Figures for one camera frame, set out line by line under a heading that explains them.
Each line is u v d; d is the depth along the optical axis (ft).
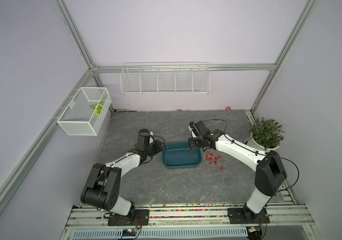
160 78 3.27
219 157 3.09
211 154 3.16
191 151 3.16
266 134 2.70
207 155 3.16
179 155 3.15
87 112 2.72
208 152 3.17
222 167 2.99
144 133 2.47
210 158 3.09
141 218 2.42
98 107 2.66
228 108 4.06
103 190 1.44
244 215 2.13
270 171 1.50
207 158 3.09
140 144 2.33
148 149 2.53
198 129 2.22
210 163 3.06
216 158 3.09
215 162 3.06
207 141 2.02
